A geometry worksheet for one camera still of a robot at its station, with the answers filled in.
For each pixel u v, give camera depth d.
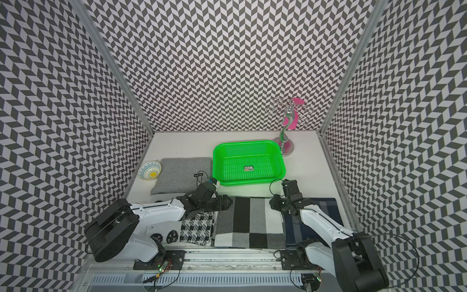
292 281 0.68
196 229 0.77
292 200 0.67
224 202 0.77
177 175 0.94
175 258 0.73
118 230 0.42
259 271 0.71
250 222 0.81
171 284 0.68
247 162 1.05
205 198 0.68
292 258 0.74
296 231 0.79
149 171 0.99
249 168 1.02
